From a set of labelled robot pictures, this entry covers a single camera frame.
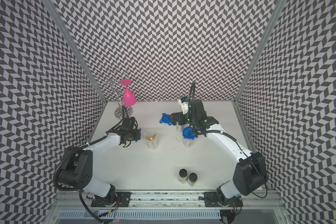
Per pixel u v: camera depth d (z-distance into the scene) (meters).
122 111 0.76
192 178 0.72
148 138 0.84
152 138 0.85
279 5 0.67
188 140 0.86
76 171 0.44
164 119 1.05
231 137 0.49
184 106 0.71
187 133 0.85
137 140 0.87
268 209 0.72
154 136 0.83
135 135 0.82
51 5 0.71
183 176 0.72
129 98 0.92
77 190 0.48
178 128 0.97
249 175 0.41
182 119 0.70
